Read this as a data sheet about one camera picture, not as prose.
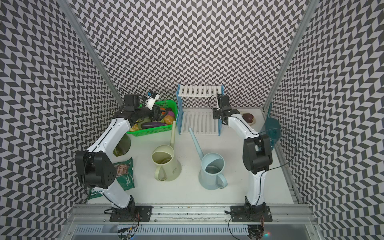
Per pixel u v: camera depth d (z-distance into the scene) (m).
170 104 1.15
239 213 0.72
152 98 0.74
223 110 0.73
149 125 0.96
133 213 0.68
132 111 0.67
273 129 0.87
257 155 0.52
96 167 0.46
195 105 0.86
